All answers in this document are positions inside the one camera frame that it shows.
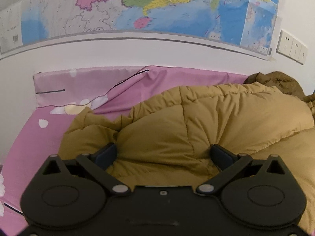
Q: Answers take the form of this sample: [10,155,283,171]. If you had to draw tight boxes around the white wall socket panel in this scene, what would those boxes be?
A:
[276,30,308,65]

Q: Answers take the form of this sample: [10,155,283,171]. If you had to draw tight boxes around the colourful wall map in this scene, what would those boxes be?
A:
[1,0,279,56]

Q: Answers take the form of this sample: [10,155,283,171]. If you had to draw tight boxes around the pink floral bed sheet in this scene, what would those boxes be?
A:
[1,66,246,235]

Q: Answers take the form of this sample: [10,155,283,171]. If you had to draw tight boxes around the tan puffer jacket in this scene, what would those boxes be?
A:
[58,83,314,232]

